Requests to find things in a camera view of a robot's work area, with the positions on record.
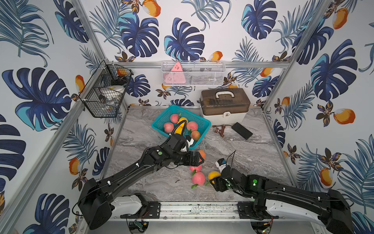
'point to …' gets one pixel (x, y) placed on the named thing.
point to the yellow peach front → (213, 174)
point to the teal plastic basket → (203, 124)
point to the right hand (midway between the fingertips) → (215, 179)
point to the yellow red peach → (183, 118)
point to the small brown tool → (220, 131)
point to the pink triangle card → (177, 75)
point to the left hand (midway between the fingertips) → (198, 159)
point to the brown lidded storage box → (225, 106)
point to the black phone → (242, 130)
